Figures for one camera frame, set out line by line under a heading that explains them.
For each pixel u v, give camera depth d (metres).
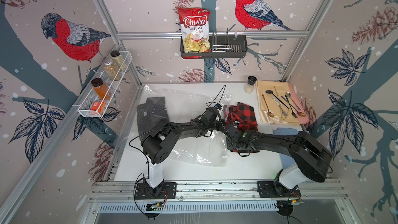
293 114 1.01
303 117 1.00
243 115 0.99
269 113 1.02
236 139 0.68
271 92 1.14
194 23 0.81
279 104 1.07
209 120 0.73
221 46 0.95
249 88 1.13
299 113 1.01
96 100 0.71
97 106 0.66
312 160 0.44
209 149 0.87
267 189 0.73
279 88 1.17
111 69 0.75
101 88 0.66
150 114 1.00
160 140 0.51
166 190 0.73
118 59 0.80
